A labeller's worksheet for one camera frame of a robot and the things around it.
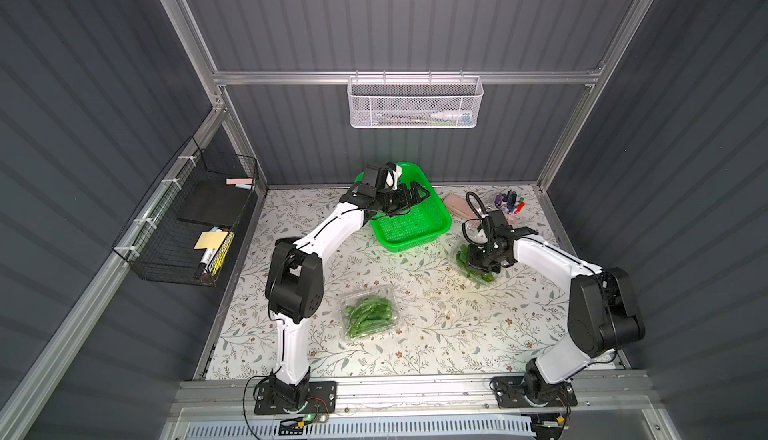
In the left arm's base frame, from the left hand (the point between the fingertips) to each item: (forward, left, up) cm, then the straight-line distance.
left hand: (421, 197), depth 86 cm
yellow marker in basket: (-27, +44, +10) cm, 53 cm away
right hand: (-13, -16, -17) cm, 26 cm away
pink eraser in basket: (+3, +52, +4) cm, 53 cm away
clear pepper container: (-19, +11, -23) cm, 31 cm away
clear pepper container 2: (-4, -12, -23) cm, 26 cm away
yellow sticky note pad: (-18, +53, +4) cm, 56 cm away
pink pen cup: (+6, -31, -11) cm, 34 cm away
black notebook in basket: (-6, +56, +4) cm, 57 cm away
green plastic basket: (+9, -4, -23) cm, 24 cm away
